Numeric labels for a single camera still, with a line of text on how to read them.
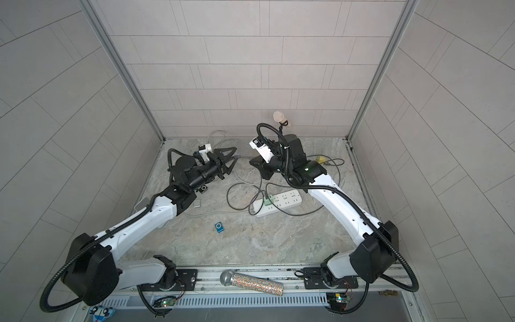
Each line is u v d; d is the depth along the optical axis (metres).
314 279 0.72
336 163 0.91
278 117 0.88
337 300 0.68
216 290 0.70
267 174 0.64
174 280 0.68
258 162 0.67
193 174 0.57
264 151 0.62
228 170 0.68
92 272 0.38
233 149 0.68
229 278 0.69
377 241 0.40
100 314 0.63
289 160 0.54
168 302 0.65
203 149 0.70
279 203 0.89
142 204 0.79
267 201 0.85
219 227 0.83
